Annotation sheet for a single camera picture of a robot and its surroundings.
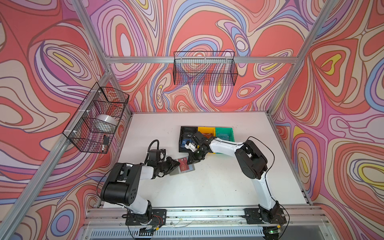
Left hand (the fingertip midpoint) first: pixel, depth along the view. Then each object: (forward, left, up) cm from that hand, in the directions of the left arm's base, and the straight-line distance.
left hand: (181, 162), depth 91 cm
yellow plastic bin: (+26, -19, -3) cm, 32 cm away
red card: (-1, -2, -1) cm, 3 cm away
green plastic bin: (+22, -32, 0) cm, 39 cm away
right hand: (-1, -5, -2) cm, 6 cm away
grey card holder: (-5, +2, -1) cm, 5 cm away
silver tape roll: (+5, +35, +31) cm, 47 cm away
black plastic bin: (+20, -3, +2) cm, 20 cm away
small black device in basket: (+1, +36, +23) cm, 43 cm away
